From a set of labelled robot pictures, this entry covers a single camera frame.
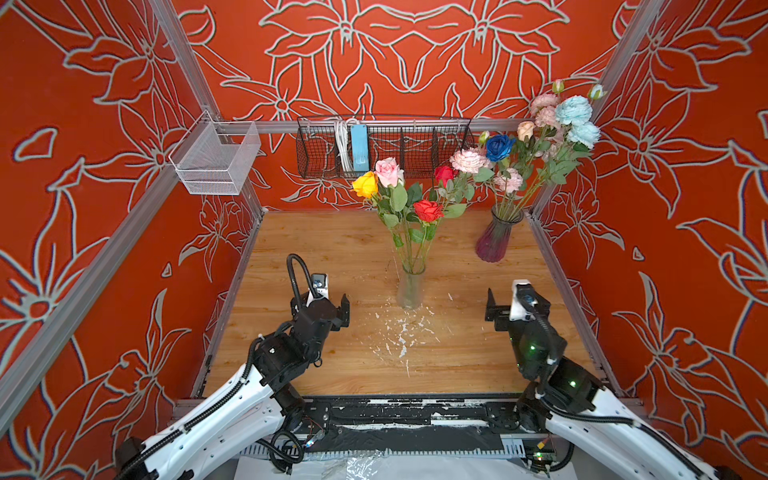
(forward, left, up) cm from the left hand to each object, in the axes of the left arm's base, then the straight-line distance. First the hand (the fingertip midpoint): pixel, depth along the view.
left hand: (328, 294), depth 75 cm
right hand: (+2, -44, +3) cm, 45 cm away
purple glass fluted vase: (+28, -50, -9) cm, 57 cm away
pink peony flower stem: (+31, -48, +14) cm, 58 cm away
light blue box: (+42, -5, +15) cm, 45 cm away
